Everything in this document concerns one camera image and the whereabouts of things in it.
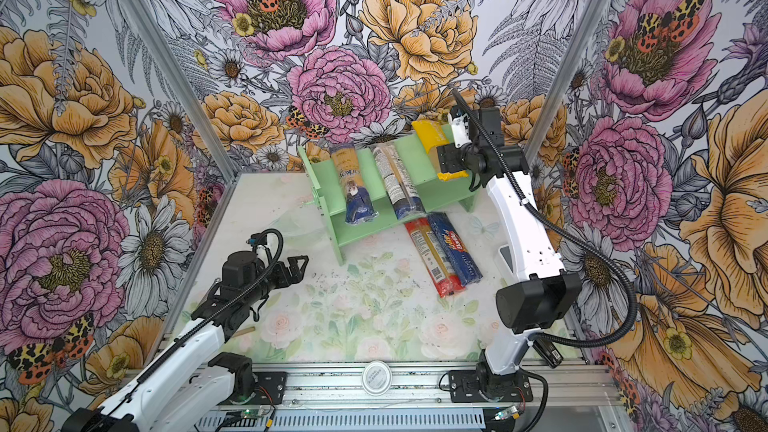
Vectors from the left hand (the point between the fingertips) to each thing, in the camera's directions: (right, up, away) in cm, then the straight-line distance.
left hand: (295, 269), depth 84 cm
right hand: (+43, +30, -6) cm, 53 cm away
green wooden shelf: (+10, +20, -6) cm, 23 cm away
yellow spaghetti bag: (+39, +39, +9) cm, 56 cm away
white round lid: (+24, -22, -14) cm, 35 cm away
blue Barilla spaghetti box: (+49, -1, +8) cm, 49 cm away
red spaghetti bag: (+42, -2, +8) cm, 43 cm away
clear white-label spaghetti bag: (+29, +21, -8) cm, 37 cm away
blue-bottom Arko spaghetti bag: (+19, +18, -12) cm, 29 cm away
